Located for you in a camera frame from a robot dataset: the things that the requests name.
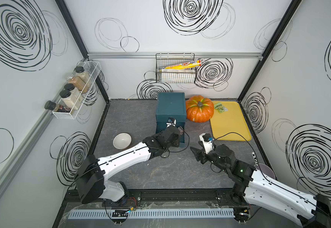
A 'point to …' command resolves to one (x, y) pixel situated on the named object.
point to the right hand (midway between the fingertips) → (195, 146)
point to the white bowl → (122, 141)
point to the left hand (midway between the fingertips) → (177, 135)
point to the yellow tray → (231, 125)
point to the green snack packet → (219, 106)
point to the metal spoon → (255, 159)
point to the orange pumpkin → (199, 109)
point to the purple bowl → (267, 170)
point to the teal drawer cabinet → (171, 105)
